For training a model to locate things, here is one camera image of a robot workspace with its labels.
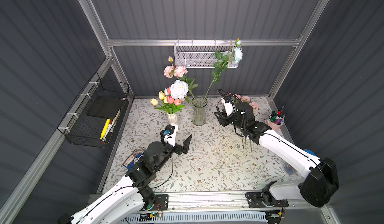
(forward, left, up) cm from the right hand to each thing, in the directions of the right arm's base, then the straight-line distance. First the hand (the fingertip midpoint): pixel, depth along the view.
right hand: (221, 110), depth 78 cm
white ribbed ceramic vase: (+3, +28, -11) cm, 30 cm away
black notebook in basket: (+2, +62, +1) cm, 63 cm away
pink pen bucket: (+4, -36, -13) cm, 39 cm away
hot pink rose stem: (+33, -20, -22) cm, 44 cm away
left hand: (-15, +19, +2) cm, 24 cm away
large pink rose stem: (+29, -23, -20) cm, 42 cm away
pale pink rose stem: (+22, -30, -22) cm, 43 cm away
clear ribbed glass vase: (+15, +11, -26) cm, 32 cm away
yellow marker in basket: (-12, +57, +1) cm, 58 cm away
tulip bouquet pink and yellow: (+4, +29, +2) cm, 29 cm away
